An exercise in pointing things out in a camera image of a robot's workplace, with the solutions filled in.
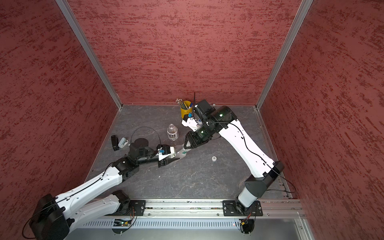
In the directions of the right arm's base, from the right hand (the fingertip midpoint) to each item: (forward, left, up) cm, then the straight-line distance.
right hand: (190, 148), depth 65 cm
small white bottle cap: (+8, -14, -29) cm, 33 cm away
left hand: (+2, +7, -9) cm, 12 cm away
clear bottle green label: (-1, +2, -1) cm, 3 cm away
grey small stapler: (+18, +46, -24) cm, 55 cm away
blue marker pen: (+45, +1, -17) cm, 48 cm away
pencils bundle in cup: (+42, +7, -13) cm, 44 cm away
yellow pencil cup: (+41, +5, -20) cm, 46 cm away
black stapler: (+19, +51, -24) cm, 60 cm away
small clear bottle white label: (+17, +11, -12) cm, 23 cm away
